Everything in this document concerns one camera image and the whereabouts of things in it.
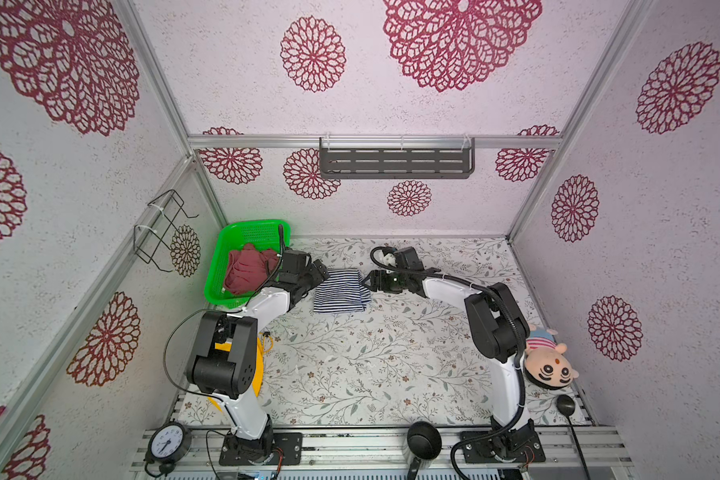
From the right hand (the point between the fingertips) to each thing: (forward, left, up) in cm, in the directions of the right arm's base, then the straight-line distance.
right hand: (370, 279), depth 99 cm
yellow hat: (-21, +32, -7) cm, 39 cm away
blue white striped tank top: (-3, +9, -4) cm, 10 cm away
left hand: (-2, +17, +2) cm, 17 cm away
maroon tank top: (+5, +43, -2) cm, 44 cm away
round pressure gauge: (-49, +48, -4) cm, 69 cm away
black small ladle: (-36, -53, -8) cm, 64 cm away
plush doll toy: (-27, -48, -1) cm, 55 cm away
